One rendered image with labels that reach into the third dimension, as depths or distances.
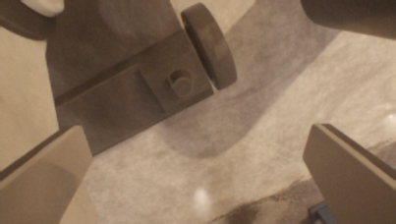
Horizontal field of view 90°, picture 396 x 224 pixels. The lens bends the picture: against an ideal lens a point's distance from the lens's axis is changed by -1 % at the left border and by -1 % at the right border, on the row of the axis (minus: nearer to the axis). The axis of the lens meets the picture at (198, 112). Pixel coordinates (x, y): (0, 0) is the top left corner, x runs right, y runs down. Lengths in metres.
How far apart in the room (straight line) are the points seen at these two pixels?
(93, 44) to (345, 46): 0.74
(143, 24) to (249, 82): 0.39
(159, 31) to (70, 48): 0.16
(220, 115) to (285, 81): 0.24
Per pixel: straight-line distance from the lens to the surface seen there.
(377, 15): 0.54
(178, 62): 0.38
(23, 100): 0.24
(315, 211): 1.32
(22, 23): 0.29
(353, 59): 0.88
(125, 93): 0.42
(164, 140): 0.70
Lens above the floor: 0.58
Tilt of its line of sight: 61 degrees down
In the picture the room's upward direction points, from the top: 157 degrees clockwise
